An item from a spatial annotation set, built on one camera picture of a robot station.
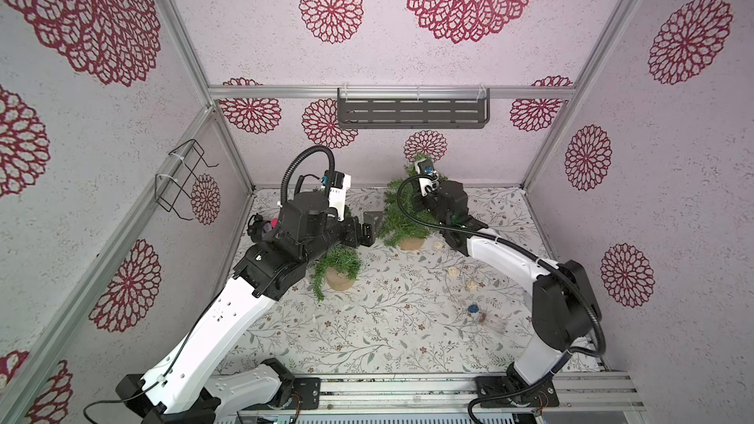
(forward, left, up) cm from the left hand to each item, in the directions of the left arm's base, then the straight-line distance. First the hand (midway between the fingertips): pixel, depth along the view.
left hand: (365, 214), depth 65 cm
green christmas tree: (-5, +7, -16) cm, 18 cm away
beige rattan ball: (+4, -27, -35) cm, 45 cm away
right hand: (+20, -15, -7) cm, 26 cm away
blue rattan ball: (-8, -31, -35) cm, 48 cm away
